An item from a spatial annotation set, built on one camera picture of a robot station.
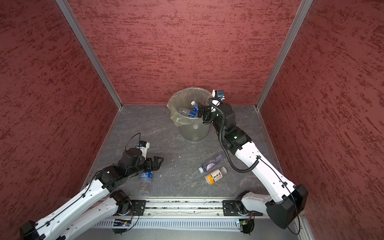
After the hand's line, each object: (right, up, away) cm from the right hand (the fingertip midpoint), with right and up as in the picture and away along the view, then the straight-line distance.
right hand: (205, 105), depth 70 cm
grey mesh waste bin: (-7, -13, +18) cm, 23 cm away
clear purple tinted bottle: (+4, -33, +16) cm, 37 cm away
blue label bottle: (-6, -2, +23) cm, 24 cm away
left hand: (-26, -30, +8) cm, 41 cm away
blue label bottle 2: (-12, -2, +21) cm, 24 cm away
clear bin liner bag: (-14, +7, +25) cm, 29 cm away
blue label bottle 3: (-32, -38, +10) cm, 51 cm away
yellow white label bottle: (+6, -38, +11) cm, 40 cm away
